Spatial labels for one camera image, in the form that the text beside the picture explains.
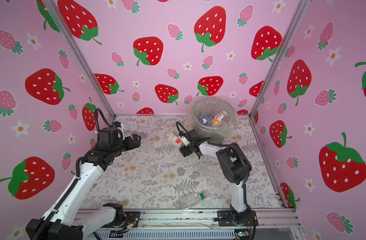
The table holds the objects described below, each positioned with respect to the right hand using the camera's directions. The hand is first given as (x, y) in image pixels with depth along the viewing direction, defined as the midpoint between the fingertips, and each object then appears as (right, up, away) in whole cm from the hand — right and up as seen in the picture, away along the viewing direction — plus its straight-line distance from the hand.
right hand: (185, 146), depth 99 cm
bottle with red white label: (-8, +5, -1) cm, 9 cm away
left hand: (-27, +7, -22) cm, 35 cm away
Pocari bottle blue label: (+15, +18, -9) cm, 25 cm away
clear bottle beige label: (+20, +19, -11) cm, 30 cm away
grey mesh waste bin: (+11, +26, -4) cm, 28 cm away
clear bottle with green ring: (+3, -27, -19) cm, 33 cm away
